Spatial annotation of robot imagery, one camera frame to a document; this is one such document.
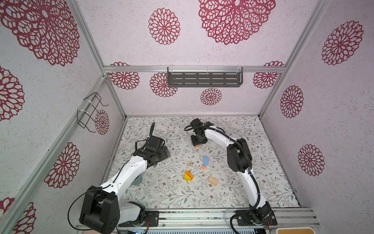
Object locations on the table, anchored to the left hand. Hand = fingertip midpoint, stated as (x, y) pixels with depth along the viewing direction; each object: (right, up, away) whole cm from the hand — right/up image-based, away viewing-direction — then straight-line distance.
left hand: (161, 157), depth 86 cm
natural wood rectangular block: (+31, -14, 0) cm, 34 cm away
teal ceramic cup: (-12, -11, -6) cm, 17 cm away
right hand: (+21, +9, +16) cm, 28 cm away
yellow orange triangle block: (+16, -11, 0) cm, 19 cm away
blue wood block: (+28, -4, +9) cm, 29 cm away
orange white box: (+63, -29, -21) cm, 72 cm away
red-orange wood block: (+23, +6, +12) cm, 27 cm away
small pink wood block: (+26, -7, +5) cm, 28 cm away
